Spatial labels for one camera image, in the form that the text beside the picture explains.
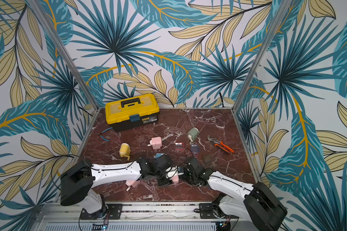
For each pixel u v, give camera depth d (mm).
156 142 925
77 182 426
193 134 950
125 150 882
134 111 953
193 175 647
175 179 776
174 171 693
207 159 924
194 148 955
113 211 732
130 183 763
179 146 975
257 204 416
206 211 734
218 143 1001
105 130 1040
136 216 732
